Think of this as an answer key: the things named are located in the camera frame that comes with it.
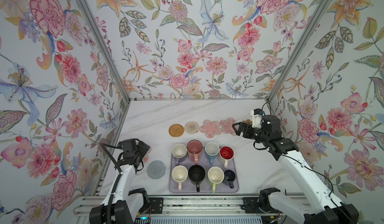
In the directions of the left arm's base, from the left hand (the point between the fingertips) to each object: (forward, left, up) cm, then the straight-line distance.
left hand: (145, 148), depth 87 cm
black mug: (-14, -30, -4) cm, 33 cm away
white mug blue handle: (-1, -39, +1) cm, 39 cm away
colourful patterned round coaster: (+18, -27, -6) cm, 34 cm away
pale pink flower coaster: (-3, 0, -6) cm, 7 cm away
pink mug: (-1, -29, -1) cm, 29 cm away
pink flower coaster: (+18, -41, -7) cm, 45 cm away
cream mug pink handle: (-14, -20, -4) cm, 25 cm away
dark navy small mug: (-15, -48, -4) cm, 50 cm away
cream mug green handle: (-15, -40, -3) cm, 43 cm away
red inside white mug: (-2, -48, -3) cm, 48 cm away
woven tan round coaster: (+17, -17, -7) cm, 25 cm away
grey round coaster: (-10, -7, -6) cm, 14 cm away
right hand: (+4, -52, +16) cm, 55 cm away
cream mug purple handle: (-1, -20, -2) cm, 20 cm away
